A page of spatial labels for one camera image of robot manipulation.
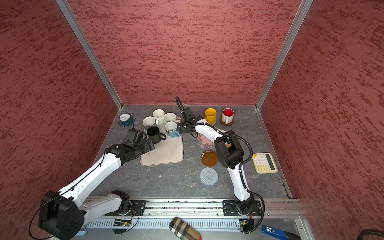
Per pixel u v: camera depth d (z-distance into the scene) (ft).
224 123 3.52
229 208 2.43
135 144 2.06
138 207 2.43
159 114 3.48
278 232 2.14
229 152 1.82
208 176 2.79
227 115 3.47
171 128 3.21
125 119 3.49
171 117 3.41
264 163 2.89
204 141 3.28
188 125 2.38
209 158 3.02
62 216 1.26
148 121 3.39
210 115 3.36
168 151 3.09
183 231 2.15
